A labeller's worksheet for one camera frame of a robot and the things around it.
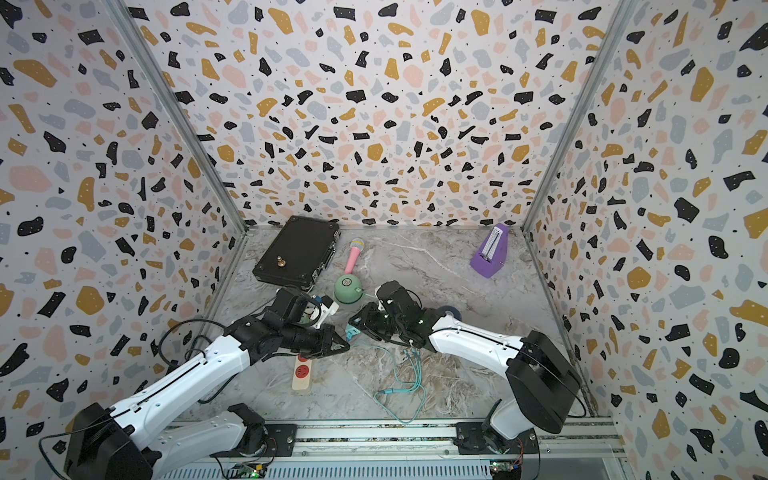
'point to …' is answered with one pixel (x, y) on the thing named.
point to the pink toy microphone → (356, 246)
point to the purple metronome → (491, 254)
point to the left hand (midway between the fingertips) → (351, 347)
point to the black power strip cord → (196, 349)
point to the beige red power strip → (302, 374)
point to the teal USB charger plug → (351, 331)
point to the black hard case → (300, 252)
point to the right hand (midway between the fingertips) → (350, 323)
